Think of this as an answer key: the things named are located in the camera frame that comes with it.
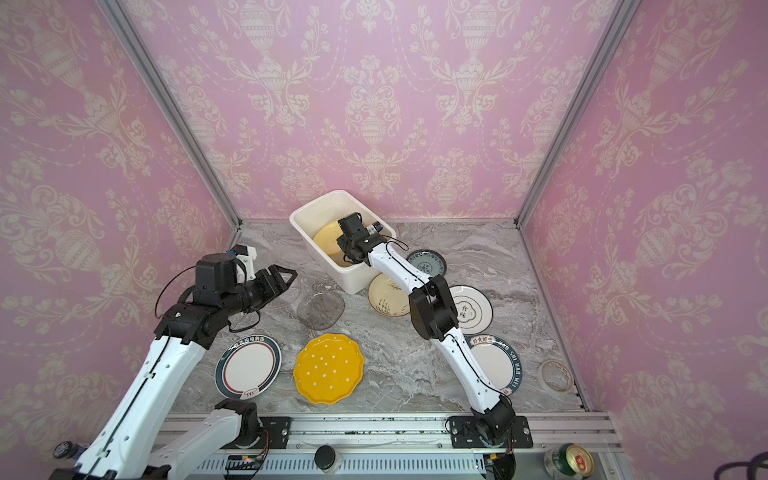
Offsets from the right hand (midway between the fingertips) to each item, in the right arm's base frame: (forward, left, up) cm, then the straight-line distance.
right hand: (341, 240), depth 101 cm
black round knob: (-60, 0, -2) cm, 60 cm away
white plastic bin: (+9, +10, +3) cm, 14 cm away
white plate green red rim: (-37, +26, -12) cm, 47 cm away
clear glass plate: (-20, +7, -12) cm, 24 cm away
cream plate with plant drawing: (-16, -15, -11) cm, 25 cm away
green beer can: (-63, -52, -2) cm, 81 cm away
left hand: (-26, +8, +15) cm, 31 cm away
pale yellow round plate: (+7, +7, -8) cm, 13 cm away
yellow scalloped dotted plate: (-39, +3, -10) cm, 40 cm away
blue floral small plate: (-4, -30, -9) cm, 31 cm away
